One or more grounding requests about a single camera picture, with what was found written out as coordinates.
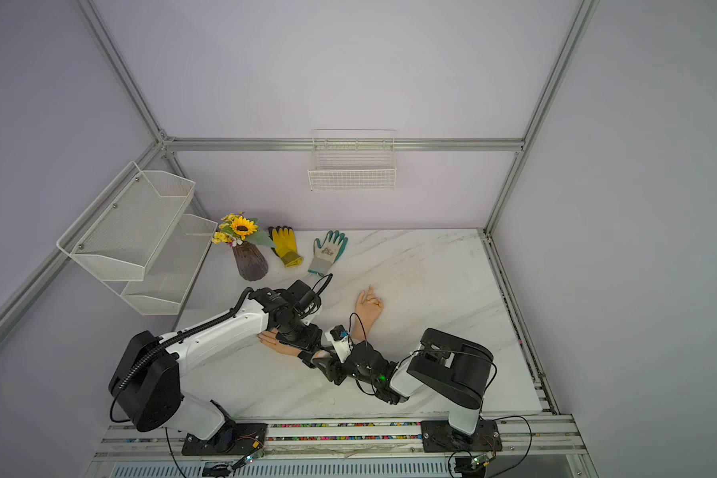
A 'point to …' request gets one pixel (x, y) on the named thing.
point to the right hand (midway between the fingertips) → (323, 357)
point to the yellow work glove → (284, 245)
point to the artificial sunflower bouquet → (235, 229)
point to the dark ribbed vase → (252, 264)
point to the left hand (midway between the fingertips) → (308, 348)
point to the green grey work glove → (326, 256)
